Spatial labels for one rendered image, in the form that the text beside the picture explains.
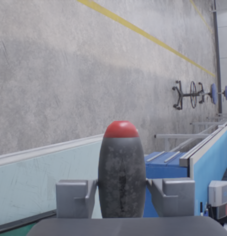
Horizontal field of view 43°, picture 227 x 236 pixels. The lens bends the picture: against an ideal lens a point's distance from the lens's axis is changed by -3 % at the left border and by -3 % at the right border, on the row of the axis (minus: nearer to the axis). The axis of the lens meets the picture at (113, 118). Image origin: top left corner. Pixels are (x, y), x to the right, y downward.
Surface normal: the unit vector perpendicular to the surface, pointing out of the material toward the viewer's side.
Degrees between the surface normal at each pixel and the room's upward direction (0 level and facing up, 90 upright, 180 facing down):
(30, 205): 0
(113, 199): 86
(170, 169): 90
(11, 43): 0
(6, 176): 0
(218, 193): 41
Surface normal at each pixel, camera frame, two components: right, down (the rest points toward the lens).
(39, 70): 0.90, -0.03
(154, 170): -0.44, 0.05
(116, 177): -0.23, -0.06
